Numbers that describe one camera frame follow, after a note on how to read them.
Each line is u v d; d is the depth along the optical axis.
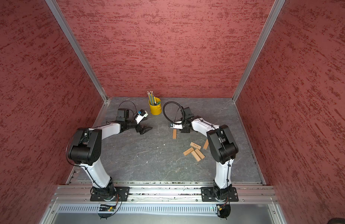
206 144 0.92
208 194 0.74
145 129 0.86
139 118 0.85
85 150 0.50
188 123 0.73
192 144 0.92
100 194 0.68
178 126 0.87
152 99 1.03
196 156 0.87
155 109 1.06
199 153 0.89
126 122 0.81
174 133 0.98
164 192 0.76
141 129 0.87
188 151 0.90
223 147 0.49
